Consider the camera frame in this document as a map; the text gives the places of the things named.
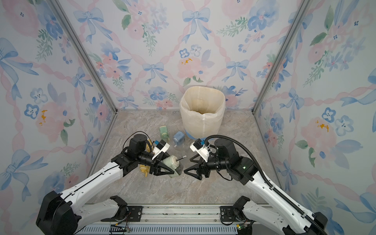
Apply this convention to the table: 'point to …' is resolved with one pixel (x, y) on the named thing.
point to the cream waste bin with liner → (201, 109)
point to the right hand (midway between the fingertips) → (189, 165)
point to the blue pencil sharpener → (179, 138)
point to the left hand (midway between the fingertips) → (175, 168)
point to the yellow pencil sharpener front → (144, 169)
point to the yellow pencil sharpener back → (151, 146)
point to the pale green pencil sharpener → (173, 161)
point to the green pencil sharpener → (164, 133)
